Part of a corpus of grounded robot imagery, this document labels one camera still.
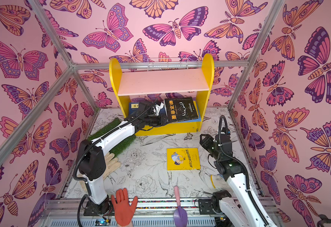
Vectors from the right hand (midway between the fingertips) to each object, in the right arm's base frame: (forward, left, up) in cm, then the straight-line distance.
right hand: (203, 134), depth 75 cm
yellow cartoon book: (-4, +10, -22) cm, 24 cm away
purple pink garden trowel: (-34, +13, -21) cm, 42 cm away
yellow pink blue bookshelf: (+19, +22, +7) cm, 30 cm away
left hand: (+10, +16, +1) cm, 19 cm away
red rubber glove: (-32, +42, -22) cm, 57 cm away
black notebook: (+18, +12, +1) cm, 21 cm away
